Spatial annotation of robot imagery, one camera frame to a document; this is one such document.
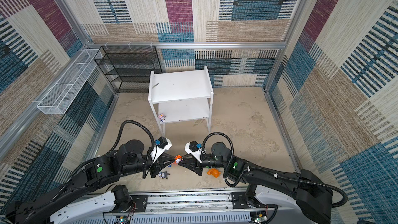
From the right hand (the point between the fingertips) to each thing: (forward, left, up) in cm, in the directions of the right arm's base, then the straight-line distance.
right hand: (181, 163), depth 68 cm
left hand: (+1, +3, +5) cm, 6 cm away
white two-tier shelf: (+26, 0, +14) cm, 30 cm away
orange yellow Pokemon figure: (0, -15, -15) cm, 21 cm away
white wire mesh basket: (+24, +54, +17) cm, 62 cm away
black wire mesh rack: (+66, +40, +2) cm, 77 cm away
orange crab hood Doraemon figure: (0, +1, +4) cm, 4 cm away
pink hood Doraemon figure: (+23, +11, +2) cm, 26 cm away
